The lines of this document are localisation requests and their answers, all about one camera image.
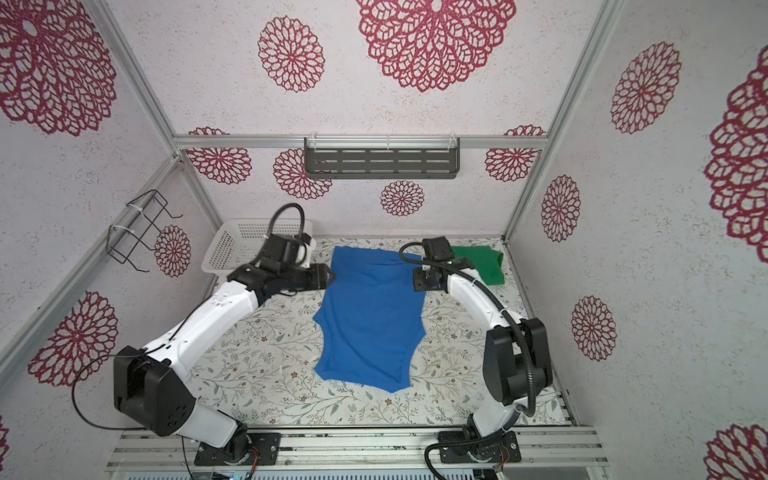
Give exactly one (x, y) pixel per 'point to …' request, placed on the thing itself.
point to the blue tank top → (372, 318)
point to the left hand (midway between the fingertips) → (332, 288)
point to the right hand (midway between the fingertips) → (421, 282)
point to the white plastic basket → (240, 242)
